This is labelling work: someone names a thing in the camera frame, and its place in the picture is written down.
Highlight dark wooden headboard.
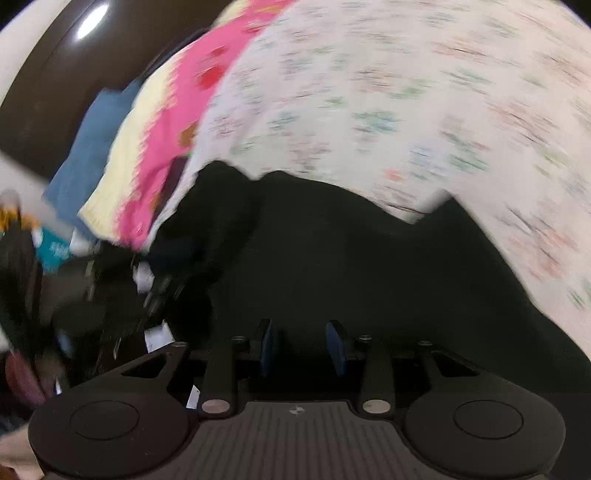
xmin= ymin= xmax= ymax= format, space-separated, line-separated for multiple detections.
xmin=0 ymin=0 xmax=222 ymax=176

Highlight blue cloth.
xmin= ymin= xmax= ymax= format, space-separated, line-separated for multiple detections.
xmin=44 ymin=88 xmax=144 ymax=241

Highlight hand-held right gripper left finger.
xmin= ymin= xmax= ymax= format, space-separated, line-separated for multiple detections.
xmin=106 ymin=318 xmax=275 ymax=418

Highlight teal packet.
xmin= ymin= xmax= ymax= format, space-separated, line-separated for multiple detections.
xmin=32 ymin=228 xmax=71 ymax=274

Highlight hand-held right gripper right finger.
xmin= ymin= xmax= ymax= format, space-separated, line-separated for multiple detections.
xmin=325 ymin=318 xmax=488 ymax=417

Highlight white floral bed sheet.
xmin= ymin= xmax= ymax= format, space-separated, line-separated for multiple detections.
xmin=148 ymin=0 xmax=591 ymax=361

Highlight black pants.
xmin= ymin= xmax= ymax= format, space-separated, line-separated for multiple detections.
xmin=148 ymin=161 xmax=591 ymax=402

